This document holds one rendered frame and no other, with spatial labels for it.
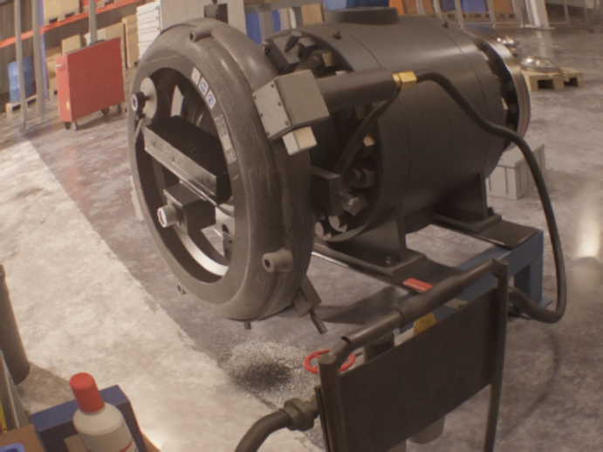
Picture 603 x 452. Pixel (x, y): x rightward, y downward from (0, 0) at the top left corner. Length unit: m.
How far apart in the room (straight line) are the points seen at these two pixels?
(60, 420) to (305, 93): 0.84
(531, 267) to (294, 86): 1.00
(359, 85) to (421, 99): 0.36
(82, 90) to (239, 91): 5.60
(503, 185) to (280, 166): 1.81
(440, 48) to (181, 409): 1.19
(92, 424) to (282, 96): 0.85
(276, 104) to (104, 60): 5.79
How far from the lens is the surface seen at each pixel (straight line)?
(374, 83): 1.50
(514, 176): 3.10
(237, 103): 1.46
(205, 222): 1.64
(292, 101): 1.37
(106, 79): 7.12
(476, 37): 2.30
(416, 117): 1.79
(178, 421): 1.87
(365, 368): 1.04
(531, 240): 2.07
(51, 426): 0.85
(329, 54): 1.76
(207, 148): 1.67
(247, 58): 1.51
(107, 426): 0.70
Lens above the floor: 1.03
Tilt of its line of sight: 20 degrees down
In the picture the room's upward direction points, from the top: 8 degrees counter-clockwise
